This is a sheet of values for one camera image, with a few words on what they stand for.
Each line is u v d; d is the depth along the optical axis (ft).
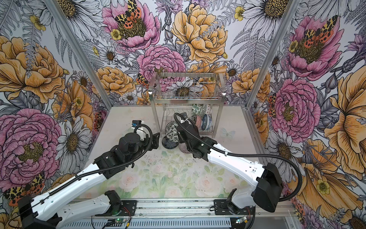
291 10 2.39
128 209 2.41
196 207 2.50
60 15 2.43
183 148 3.14
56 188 1.40
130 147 1.70
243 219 2.34
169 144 3.22
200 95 3.83
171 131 2.65
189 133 1.56
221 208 2.44
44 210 1.29
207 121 3.17
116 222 2.35
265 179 1.36
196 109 3.57
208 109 3.43
